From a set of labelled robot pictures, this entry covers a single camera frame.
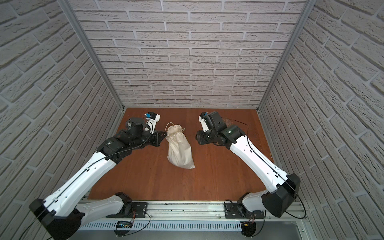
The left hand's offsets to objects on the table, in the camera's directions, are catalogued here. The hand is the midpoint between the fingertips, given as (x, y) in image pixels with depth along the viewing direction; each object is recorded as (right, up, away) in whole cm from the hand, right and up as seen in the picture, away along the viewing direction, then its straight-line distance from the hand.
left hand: (166, 129), depth 70 cm
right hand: (+14, -5, +3) cm, 15 cm away
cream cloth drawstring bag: (+6, -12, +6) cm, 15 cm away
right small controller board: (+40, -48, 0) cm, 62 cm away
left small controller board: (-21, -47, +2) cm, 52 cm away
